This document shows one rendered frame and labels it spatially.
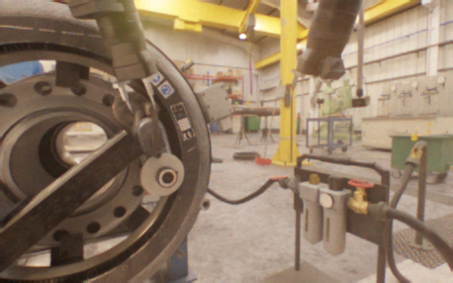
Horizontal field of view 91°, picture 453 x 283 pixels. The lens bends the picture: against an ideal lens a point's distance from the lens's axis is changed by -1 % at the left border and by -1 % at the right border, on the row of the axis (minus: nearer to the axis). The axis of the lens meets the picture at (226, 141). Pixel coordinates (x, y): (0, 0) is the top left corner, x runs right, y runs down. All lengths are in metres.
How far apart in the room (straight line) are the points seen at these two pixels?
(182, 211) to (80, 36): 0.49
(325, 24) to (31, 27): 0.57
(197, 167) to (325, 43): 0.44
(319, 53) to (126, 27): 0.35
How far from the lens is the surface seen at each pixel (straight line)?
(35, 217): 0.62
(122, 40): 0.47
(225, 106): 0.72
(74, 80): 0.73
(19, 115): 0.74
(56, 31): 0.63
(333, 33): 0.47
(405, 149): 3.45
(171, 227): 0.68
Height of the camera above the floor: 0.70
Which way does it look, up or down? 4 degrees down
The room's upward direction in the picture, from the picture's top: 1 degrees counter-clockwise
